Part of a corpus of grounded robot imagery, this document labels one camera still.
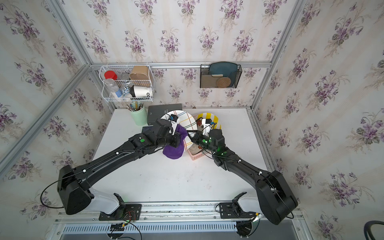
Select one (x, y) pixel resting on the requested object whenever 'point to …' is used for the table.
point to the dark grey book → (155, 112)
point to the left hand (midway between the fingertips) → (184, 137)
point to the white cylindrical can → (142, 91)
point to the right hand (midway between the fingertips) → (186, 132)
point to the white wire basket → (127, 83)
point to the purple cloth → (172, 152)
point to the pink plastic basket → (196, 152)
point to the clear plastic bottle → (112, 87)
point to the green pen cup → (138, 113)
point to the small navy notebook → (145, 128)
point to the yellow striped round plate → (208, 115)
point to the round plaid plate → (187, 119)
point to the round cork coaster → (223, 82)
